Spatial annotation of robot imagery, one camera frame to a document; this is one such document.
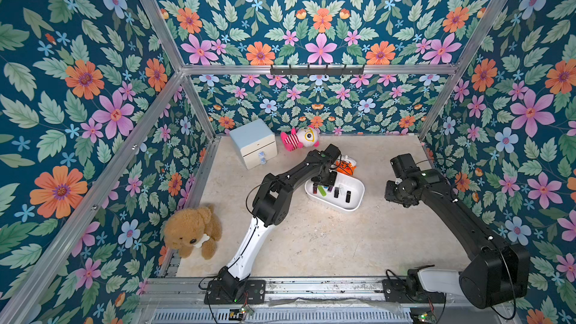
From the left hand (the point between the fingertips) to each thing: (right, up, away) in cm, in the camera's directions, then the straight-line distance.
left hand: (332, 181), depth 99 cm
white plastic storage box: (+6, -1, 0) cm, 6 cm away
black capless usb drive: (+2, -5, -1) cm, 6 cm away
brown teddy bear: (-49, -11, -30) cm, 59 cm away
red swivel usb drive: (-8, -3, -1) cm, 8 cm away
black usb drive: (+7, -7, -3) cm, 10 cm away
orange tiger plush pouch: (+6, +6, +1) cm, 9 cm away
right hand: (+20, -3, -17) cm, 27 cm away
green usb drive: (-5, -4, -1) cm, 6 cm away
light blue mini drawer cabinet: (-34, +18, -1) cm, 38 cm away
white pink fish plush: (-12, +21, +12) cm, 27 cm away
